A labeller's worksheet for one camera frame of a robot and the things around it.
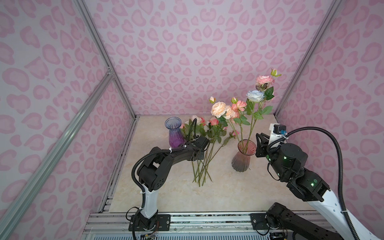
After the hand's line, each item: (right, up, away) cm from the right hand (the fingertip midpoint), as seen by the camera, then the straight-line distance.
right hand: (258, 133), depth 63 cm
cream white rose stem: (-25, +8, +47) cm, 54 cm away
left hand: (-24, -13, +34) cm, 44 cm away
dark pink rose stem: (-13, -2, +41) cm, 43 cm away
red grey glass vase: (0, -17, +23) cm, 29 cm away
